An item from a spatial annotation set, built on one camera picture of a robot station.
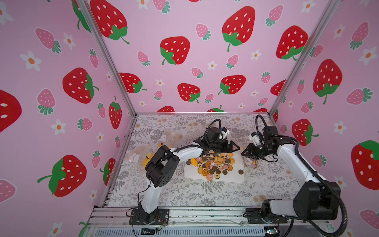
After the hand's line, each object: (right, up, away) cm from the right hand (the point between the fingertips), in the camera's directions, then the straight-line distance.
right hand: (242, 154), depth 82 cm
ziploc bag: (+5, -5, +1) cm, 7 cm away
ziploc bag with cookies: (-63, -4, +6) cm, 63 cm away
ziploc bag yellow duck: (-43, +8, +16) cm, 46 cm away
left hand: (-3, +3, +1) cm, 4 cm away
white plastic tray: (-1, -14, +6) cm, 15 cm away
